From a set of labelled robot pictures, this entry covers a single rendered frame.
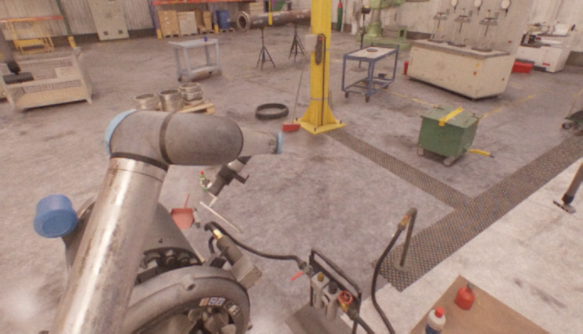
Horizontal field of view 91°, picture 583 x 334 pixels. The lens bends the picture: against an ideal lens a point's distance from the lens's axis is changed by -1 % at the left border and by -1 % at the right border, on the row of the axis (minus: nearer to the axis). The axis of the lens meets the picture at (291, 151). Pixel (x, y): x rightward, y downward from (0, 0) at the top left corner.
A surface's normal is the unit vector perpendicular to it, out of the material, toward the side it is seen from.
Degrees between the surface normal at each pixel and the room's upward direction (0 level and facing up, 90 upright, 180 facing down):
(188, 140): 68
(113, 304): 73
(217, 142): 77
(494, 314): 0
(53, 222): 90
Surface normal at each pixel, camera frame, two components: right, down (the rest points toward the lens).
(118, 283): 0.86, -0.08
